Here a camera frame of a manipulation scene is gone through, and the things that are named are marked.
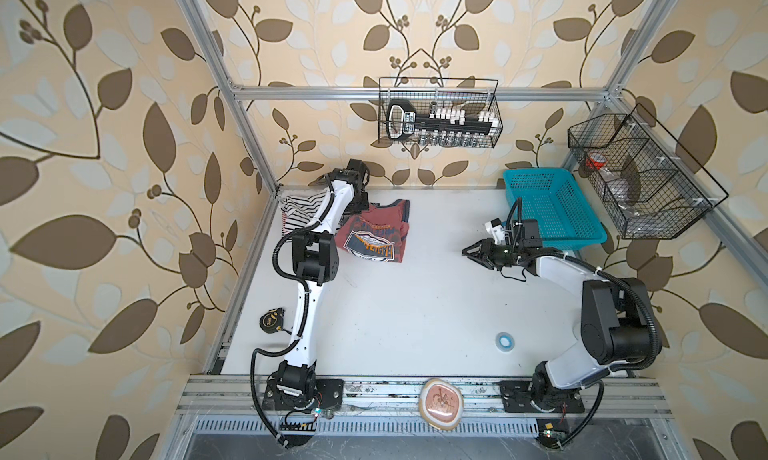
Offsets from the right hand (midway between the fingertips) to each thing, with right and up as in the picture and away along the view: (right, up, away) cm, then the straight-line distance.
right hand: (467, 255), depth 89 cm
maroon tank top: (-29, +6, +15) cm, 33 cm away
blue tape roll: (+9, -24, -6) cm, 26 cm away
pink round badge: (-11, -33, -19) cm, 39 cm away
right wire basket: (+41, +19, -17) cm, 49 cm away
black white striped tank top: (-56, +16, +16) cm, 60 cm away
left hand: (-35, +16, +14) cm, 40 cm away
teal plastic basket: (+41, +20, +28) cm, 53 cm away
